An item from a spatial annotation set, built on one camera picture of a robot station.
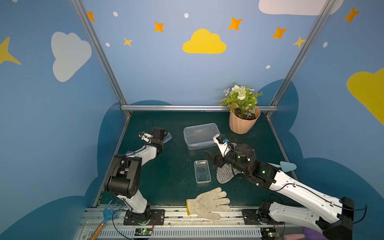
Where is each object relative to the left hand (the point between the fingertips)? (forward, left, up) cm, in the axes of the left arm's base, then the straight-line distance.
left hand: (162, 134), depth 96 cm
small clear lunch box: (-21, -27, -10) cm, 35 cm away
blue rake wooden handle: (-45, +22, -8) cm, 51 cm away
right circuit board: (-51, -59, -9) cm, 79 cm away
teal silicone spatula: (-16, -80, -9) cm, 82 cm away
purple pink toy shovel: (-51, -76, -6) cm, 92 cm away
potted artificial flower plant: (+15, -51, +17) cm, 56 cm away
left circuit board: (-52, +2, -10) cm, 53 cm away
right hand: (-19, -31, +19) cm, 41 cm away
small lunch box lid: (+1, -2, -6) cm, 7 cm away
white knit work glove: (-39, -28, -9) cm, 49 cm away
